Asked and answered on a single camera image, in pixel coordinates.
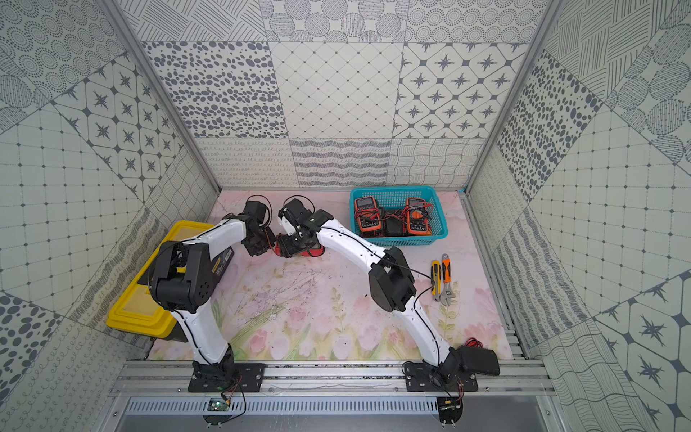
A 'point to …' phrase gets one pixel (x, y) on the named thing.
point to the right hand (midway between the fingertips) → (291, 250)
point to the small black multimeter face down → (393, 227)
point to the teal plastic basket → (401, 215)
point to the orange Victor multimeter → (417, 216)
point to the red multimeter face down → (309, 252)
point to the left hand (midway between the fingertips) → (271, 242)
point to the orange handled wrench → (447, 294)
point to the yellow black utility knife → (436, 279)
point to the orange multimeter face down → (367, 214)
